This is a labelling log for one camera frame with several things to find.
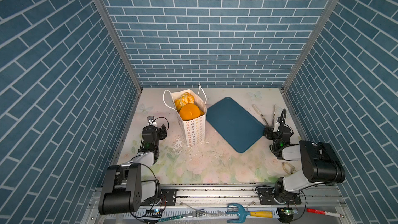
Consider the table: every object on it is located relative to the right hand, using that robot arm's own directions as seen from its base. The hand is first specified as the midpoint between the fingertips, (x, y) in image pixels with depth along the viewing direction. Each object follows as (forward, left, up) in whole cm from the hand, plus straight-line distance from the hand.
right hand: (274, 125), depth 95 cm
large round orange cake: (-8, +50, +21) cm, 54 cm away
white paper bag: (-15, +48, +13) cm, 51 cm away
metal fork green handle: (-48, +42, -3) cm, 64 cm away
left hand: (-8, +71, +5) cm, 71 cm away
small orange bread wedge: (-2, +58, +17) cm, 60 cm away
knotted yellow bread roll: (-1, +53, +22) cm, 57 cm away
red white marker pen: (-43, -16, -4) cm, 45 cm away
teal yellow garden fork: (-46, +23, -3) cm, 51 cm away
